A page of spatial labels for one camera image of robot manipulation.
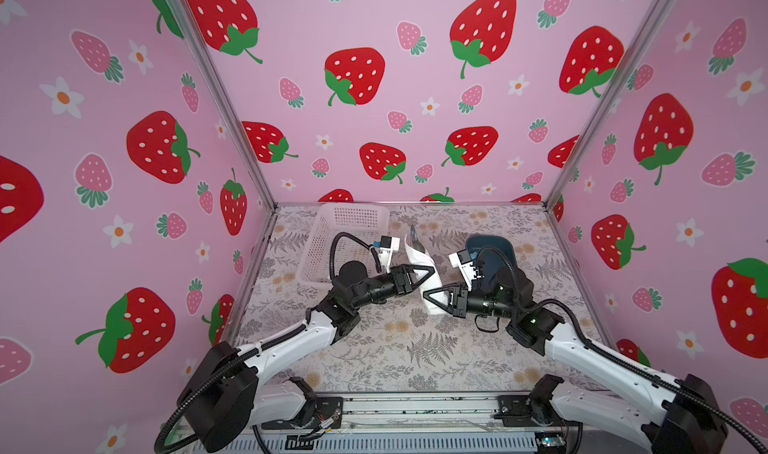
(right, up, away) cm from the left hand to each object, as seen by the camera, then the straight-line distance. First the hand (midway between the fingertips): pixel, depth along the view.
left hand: (433, 275), depth 67 cm
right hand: (-2, -5, 0) cm, 5 cm away
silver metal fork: (-4, +7, +1) cm, 8 cm away
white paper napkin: (0, -2, 0) cm, 2 cm away
